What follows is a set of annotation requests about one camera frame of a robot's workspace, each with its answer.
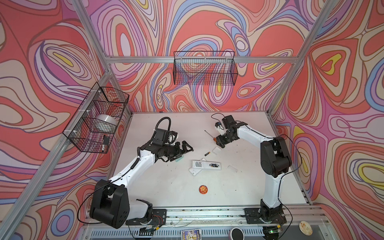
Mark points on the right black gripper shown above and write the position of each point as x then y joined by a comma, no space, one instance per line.
222,142

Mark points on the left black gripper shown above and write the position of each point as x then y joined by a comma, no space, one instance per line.
178,152

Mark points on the orange black screwdriver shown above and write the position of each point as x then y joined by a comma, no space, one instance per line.
212,137

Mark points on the long remote battery cover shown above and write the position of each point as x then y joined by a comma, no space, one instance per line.
231,168

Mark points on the long white remote control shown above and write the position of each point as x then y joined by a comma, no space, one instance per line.
204,165

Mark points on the small white remote control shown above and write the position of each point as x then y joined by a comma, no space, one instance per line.
194,172

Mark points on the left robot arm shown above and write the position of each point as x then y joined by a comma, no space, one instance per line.
111,204

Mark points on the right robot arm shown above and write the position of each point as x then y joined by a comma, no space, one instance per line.
275,162

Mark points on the mint green alarm clock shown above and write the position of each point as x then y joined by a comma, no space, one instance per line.
179,159

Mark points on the red round badge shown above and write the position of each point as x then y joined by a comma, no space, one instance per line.
203,189

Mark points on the small black item in basket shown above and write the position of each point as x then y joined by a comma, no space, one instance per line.
106,141

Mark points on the white roll in basket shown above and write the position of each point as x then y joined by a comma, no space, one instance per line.
105,123

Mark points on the colourful printed card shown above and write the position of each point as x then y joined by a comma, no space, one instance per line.
195,234

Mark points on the beige round disc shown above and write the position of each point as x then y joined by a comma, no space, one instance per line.
305,228

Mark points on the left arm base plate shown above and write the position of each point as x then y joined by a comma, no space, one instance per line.
154,217

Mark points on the back black wire basket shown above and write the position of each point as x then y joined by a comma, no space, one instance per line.
208,68

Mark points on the black wire basket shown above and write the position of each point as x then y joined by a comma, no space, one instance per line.
93,127
208,68

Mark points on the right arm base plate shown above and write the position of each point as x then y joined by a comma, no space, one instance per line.
265,215

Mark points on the left black wire basket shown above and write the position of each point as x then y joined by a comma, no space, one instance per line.
93,127

